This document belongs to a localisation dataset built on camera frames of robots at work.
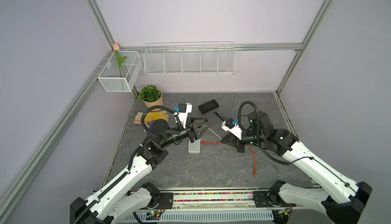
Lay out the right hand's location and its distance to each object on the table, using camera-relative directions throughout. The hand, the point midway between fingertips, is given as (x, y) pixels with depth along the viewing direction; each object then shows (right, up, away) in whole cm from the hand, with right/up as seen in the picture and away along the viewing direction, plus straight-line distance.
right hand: (222, 140), depth 68 cm
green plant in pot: (-43, +22, +34) cm, 59 cm away
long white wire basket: (-17, +47, +31) cm, 59 cm away
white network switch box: (-13, -9, +21) cm, 27 cm away
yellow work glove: (-45, +8, +38) cm, 59 cm away
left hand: (-6, +8, -9) cm, 13 cm away
